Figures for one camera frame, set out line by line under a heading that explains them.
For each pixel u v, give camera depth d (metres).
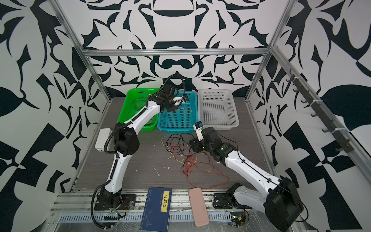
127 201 0.73
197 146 0.71
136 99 1.18
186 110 1.11
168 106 0.83
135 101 1.16
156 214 0.70
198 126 0.71
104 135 0.94
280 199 0.40
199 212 0.70
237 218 0.71
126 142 0.59
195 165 0.87
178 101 0.85
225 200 0.74
